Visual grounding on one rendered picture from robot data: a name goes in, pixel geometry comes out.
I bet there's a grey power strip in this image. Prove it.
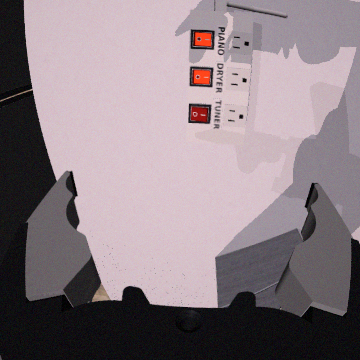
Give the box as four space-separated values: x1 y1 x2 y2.
186 0 288 145

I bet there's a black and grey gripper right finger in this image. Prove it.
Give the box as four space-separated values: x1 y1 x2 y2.
275 183 360 360

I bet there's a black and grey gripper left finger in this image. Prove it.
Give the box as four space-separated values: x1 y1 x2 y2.
0 171 101 360

